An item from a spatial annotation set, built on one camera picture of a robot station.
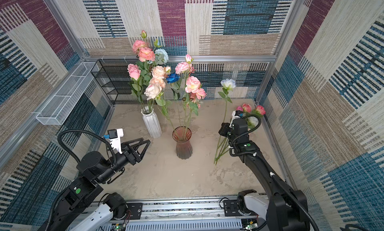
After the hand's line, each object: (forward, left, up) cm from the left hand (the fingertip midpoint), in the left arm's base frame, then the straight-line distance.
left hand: (146, 139), depth 61 cm
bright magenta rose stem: (+42, -53, -29) cm, 74 cm away
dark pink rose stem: (+40, -67, -29) cm, 83 cm away
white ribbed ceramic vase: (+21, +5, -17) cm, 28 cm away
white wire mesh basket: (+16, +45, 0) cm, 48 cm away
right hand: (+17, -35, -15) cm, 41 cm away
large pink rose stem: (+43, -59, -29) cm, 78 cm away
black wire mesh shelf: (+58, +36, -10) cm, 69 cm away
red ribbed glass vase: (+12, -13, -16) cm, 24 cm away
